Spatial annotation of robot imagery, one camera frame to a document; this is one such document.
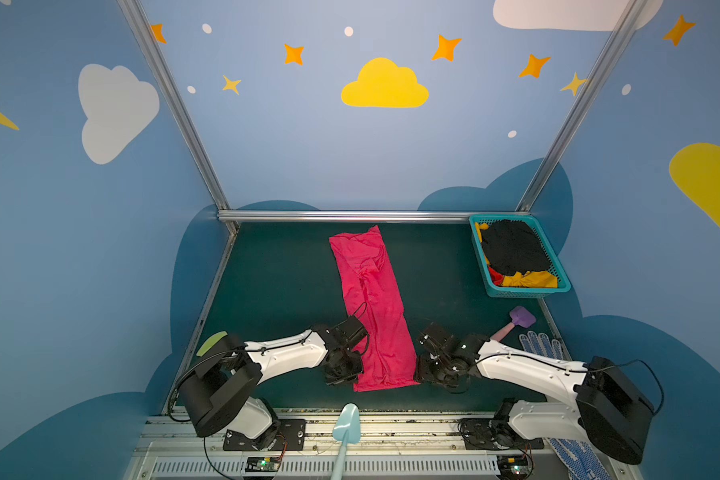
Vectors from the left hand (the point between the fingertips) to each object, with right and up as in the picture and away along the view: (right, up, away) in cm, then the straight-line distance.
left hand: (365, 384), depth 81 cm
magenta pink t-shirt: (+7, +5, +4) cm, 10 cm away
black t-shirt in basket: (+52, +39, +21) cm, 68 cm away
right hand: (+16, +2, +1) cm, 16 cm away
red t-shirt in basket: (+43, +28, +14) cm, 53 cm away
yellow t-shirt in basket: (+61, +28, +18) cm, 69 cm away
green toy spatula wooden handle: (-48, +9, +10) cm, 50 cm away
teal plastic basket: (+64, +33, +17) cm, 74 cm away
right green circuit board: (+36, -16, -10) cm, 40 cm away
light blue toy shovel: (-5, -9, -6) cm, 12 cm away
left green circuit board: (-25, -15, -10) cm, 31 cm away
